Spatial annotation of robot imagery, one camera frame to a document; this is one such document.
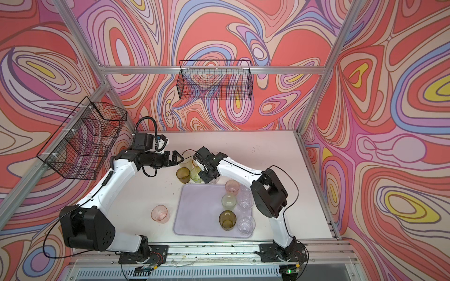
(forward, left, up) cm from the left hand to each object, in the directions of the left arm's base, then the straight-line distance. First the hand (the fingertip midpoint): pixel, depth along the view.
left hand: (178, 160), depth 82 cm
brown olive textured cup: (-22, -23, -19) cm, 37 cm away
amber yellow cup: (0, -7, -2) cm, 7 cm away
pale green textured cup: (-13, -24, -17) cm, 33 cm away
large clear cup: (-24, -32, -19) cm, 44 cm away
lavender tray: (-16, -9, -20) cm, 27 cm away
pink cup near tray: (-19, +10, -19) cm, 28 cm away
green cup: (+2, -5, -17) cm, 18 cm away
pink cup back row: (-6, -26, -14) cm, 30 cm away
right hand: (-3, -14, -13) cm, 19 cm away
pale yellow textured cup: (+5, -2, -9) cm, 10 cm away
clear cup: (-12, -32, -16) cm, 38 cm away
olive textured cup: (+2, +1, -16) cm, 16 cm away
